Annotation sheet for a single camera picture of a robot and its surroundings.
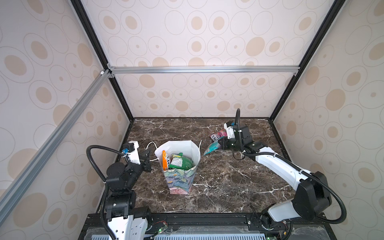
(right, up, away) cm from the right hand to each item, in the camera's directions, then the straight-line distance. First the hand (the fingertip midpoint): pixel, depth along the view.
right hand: (219, 140), depth 84 cm
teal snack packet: (-3, -4, +5) cm, 7 cm away
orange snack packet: (-28, -10, -11) cm, 32 cm away
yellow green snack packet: (-22, -10, -8) cm, 26 cm away
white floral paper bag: (-21, -20, -11) cm, 31 cm away
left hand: (-31, -2, -19) cm, 37 cm away
